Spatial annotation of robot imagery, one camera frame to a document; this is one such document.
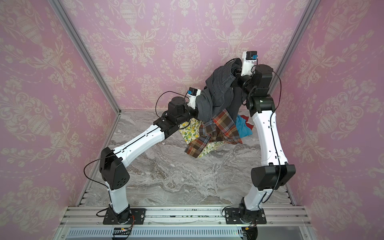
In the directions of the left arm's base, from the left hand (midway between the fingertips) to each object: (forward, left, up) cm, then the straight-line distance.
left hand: (207, 105), depth 74 cm
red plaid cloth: (-1, -9, -16) cm, 18 cm away
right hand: (+8, -10, +16) cm, 21 cm away
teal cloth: (+10, -28, -32) cm, 44 cm away
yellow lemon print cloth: (+9, +10, -33) cm, 36 cm away
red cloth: (+16, -35, -35) cm, 52 cm away
